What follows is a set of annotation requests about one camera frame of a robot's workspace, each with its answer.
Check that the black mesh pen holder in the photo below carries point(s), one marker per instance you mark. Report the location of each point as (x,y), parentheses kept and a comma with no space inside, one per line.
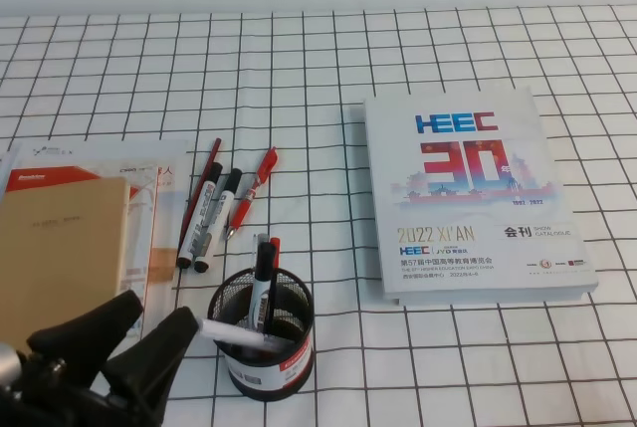
(262,375)

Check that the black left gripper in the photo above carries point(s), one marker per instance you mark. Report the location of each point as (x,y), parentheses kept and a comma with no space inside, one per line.
(33,392)

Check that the black marker in holder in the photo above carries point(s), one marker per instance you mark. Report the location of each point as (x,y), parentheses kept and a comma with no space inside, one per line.
(262,279)

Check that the dark red pencil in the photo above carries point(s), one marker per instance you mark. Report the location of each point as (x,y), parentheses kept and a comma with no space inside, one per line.
(195,196)

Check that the white Agilex paper sheet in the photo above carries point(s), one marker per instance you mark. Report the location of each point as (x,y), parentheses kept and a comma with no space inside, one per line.
(90,154)

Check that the white HEEC catalogue book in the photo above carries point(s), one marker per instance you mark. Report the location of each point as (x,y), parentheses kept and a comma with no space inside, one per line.
(468,204)

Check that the right black-capped whiteboard marker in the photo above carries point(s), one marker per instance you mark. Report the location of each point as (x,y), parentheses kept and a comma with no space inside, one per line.
(218,222)

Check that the white pen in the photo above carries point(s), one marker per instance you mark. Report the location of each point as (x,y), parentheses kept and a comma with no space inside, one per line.
(236,335)

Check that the red Broadview book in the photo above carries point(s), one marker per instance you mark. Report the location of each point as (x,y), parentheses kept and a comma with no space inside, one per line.
(80,179)

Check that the black-capped whiteboard marker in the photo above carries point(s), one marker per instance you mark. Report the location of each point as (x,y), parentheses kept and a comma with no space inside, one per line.
(189,249)
(218,222)

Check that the red pen in holder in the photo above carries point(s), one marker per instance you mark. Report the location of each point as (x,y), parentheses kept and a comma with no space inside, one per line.
(276,243)

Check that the red gel pen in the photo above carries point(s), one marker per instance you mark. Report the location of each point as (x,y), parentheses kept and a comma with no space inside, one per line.
(261,176)

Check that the white illustrated brochure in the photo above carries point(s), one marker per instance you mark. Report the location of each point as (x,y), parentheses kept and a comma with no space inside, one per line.
(149,244)

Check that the brown kraft classic notebook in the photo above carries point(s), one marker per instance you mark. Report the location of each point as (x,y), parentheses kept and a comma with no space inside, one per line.
(62,249)

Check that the left black-capped whiteboard marker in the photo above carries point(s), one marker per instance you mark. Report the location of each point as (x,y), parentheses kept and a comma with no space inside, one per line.
(189,249)

